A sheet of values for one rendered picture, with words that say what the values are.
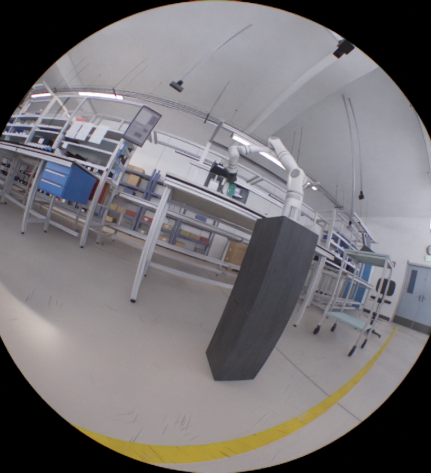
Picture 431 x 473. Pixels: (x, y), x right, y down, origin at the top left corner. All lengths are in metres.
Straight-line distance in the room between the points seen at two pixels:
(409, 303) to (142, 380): 7.02
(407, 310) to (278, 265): 6.59
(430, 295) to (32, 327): 7.74
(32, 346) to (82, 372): 0.26
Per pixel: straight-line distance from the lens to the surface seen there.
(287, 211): 0.81
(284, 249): 0.67
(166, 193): 1.20
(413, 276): 7.09
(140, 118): 2.21
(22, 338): 0.92
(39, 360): 0.83
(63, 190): 1.77
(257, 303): 0.67
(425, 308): 7.05
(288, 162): 1.03
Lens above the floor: 0.66
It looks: 2 degrees up
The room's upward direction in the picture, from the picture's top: 19 degrees clockwise
